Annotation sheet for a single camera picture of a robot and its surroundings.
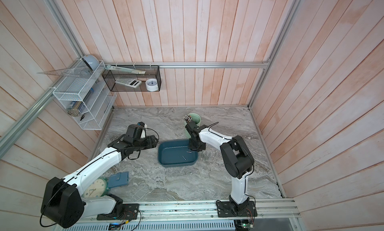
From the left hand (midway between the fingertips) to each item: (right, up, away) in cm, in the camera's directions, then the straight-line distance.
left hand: (153, 143), depth 85 cm
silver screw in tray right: (+21, -7, +10) cm, 25 cm away
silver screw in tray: (+18, -11, +7) cm, 22 cm away
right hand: (+24, -5, +10) cm, 27 cm away
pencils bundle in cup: (+20, +14, +5) cm, 25 cm away
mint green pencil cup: (+26, +15, +11) cm, 32 cm away
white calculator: (-18, +39, +13) cm, 45 cm away
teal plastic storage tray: (+12, -8, +7) cm, 16 cm away
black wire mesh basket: (-33, +44, +16) cm, 57 cm away
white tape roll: (-3, +36, +9) cm, 37 cm away
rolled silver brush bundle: (-39, +18, -8) cm, 43 cm away
